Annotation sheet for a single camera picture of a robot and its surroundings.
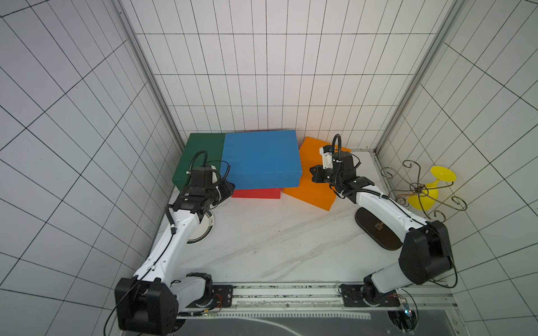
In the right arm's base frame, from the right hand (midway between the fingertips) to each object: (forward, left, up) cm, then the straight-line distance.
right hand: (312, 164), depth 87 cm
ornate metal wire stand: (-17, -32, +9) cm, 37 cm away
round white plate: (-24, +45, -18) cm, 54 cm away
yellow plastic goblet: (-21, -34, +9) cm, 41 cm away
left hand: (-14, +31, -1) cm, 34 cm away
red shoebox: (-5, +23, -17) cm, 29 cm away
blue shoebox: (+1, +21, +1) cm, 21 cm away
